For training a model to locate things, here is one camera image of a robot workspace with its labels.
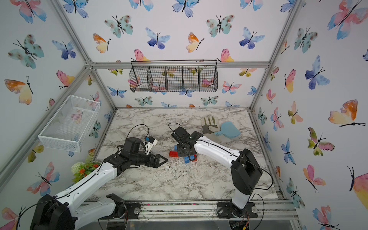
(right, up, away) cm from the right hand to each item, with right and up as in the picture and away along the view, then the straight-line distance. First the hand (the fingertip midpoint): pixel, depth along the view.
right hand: (184, 150), depth 84 cm
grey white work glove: (+19, +14, +26) cm, 36 cm away
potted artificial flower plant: (-50, -7, -14) cm, 52 cm away
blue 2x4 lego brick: (+1, -8, +12) cm, 14 cm away
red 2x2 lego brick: (+7, -7, +7) cm, 12 cm away
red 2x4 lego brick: (-7, -4, +10) cm, 13 cm away
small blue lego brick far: (-6, 0, +11) cm, 13 cm away
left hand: (-11, -3, -5) cm, 13 cm away
